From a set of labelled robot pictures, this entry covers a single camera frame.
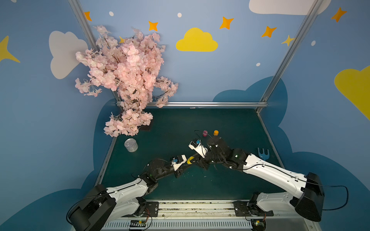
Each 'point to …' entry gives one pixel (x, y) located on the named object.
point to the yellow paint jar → (190, 158)
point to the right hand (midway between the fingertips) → (195, 156)
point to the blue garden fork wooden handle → (263, 156)
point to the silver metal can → (131, 145)
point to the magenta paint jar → (204, 133)
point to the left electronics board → (138, 223)
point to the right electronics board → (258, 224)
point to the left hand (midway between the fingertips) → (190, 158)
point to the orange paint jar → (216, 133)
